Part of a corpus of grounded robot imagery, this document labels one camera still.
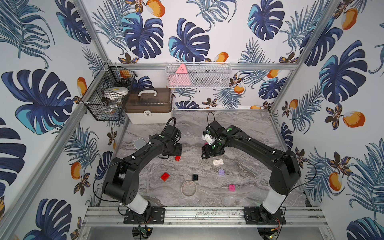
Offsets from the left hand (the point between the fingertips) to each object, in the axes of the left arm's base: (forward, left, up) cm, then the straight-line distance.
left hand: (176, 149), depth 89 cm
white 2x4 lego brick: (-3, -26, -8) cm, 27 cm away
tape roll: (-19, -9, -9) cm, 23 cm away
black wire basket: (+22, +46, +16) cm, 54 cm away
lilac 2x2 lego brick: (-9, -28, -7) cm, 30 cm away
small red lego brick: (-1, -1, -8) cm, 9 cm away
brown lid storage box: (+29, +22, +7) cm, 37 cm away
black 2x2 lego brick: (-13, -12, -8) cm, 20 cm away
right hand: (-4, -18, +3) cm, 19 cm away
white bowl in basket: (+17, +33, +27) cm, 45 cm away
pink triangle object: (+35, 0, +27) cm, 44 cm away
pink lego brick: (-18, -33, -7) cm, 38 cm away
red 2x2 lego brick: (-14, +5, -8) cm, 17 cm away
